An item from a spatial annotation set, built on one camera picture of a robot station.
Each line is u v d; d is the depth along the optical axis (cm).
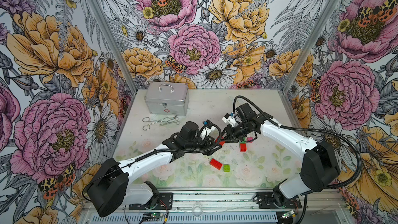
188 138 64
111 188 41
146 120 105
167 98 97
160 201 73
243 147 90
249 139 68
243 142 92
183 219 78
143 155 50
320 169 43
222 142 78
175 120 105
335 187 80
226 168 83
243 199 76
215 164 85
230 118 78
